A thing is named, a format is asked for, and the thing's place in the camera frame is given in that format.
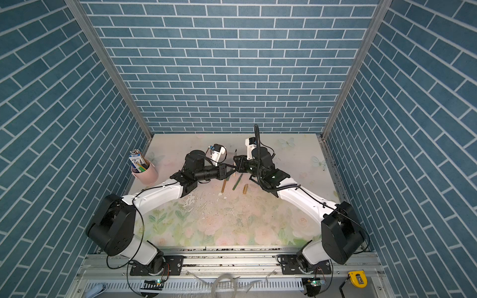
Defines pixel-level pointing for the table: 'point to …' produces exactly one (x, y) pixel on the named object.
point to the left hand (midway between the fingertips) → (241, 171)
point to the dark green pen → (235, 152)
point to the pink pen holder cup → (149, 176)
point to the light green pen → (237, 182)
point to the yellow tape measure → (358, 278)
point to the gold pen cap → (245, 189)
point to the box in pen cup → (138, 161)
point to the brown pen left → (223, 185)
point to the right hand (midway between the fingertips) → (235, 158)
